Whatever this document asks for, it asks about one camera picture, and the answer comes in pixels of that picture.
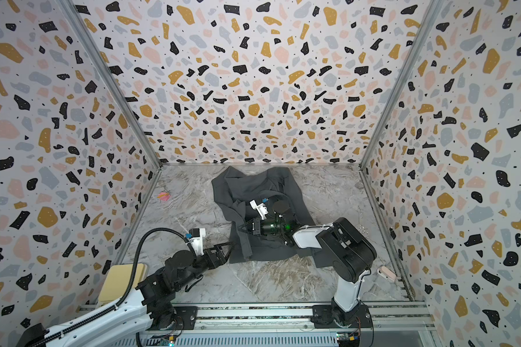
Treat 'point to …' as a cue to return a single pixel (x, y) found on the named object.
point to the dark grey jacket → (235, 190)
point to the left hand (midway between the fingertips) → (229, 244)
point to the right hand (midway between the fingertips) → (236, 228)
